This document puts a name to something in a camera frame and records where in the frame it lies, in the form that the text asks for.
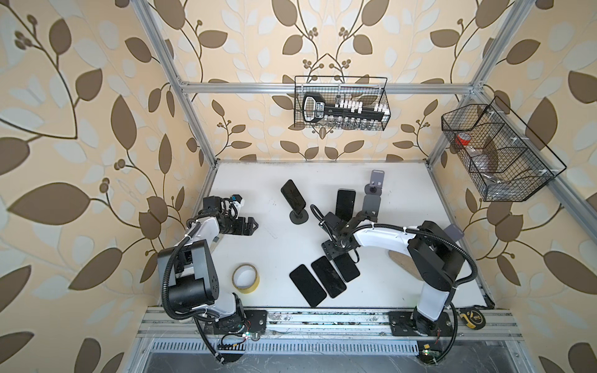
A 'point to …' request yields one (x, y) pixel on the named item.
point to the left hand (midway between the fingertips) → (240, 222)
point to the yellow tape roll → (246, 291)
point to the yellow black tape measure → (473, 318)
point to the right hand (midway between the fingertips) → (334, 249)
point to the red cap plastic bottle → (465, 140)
